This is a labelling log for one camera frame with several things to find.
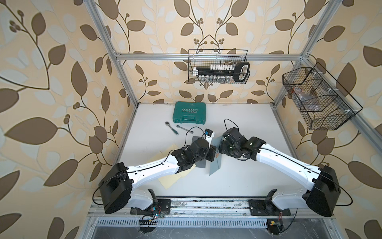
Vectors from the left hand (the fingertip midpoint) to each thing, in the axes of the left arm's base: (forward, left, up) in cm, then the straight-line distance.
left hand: (215, 146), depth 77 cm
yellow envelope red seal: (-12, +26, -19) cm, 34 cm away
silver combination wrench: (+21, +14, -19) cm, 31 cm away
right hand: (+1, -4, -5) cm, 7 cm away
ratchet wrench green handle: (+28, +32, -17) cm, 46 cm away
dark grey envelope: (-2, +7, -17) cm, 19 cm away
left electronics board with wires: (-31, +33, -22) cm, 51 cm away
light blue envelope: (-5, -1, -13) cm, 14 cm away
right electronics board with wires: (-32, -30, -21) cm, 49 cm away
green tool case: (+35, +16, -13) cm, 41 cm away
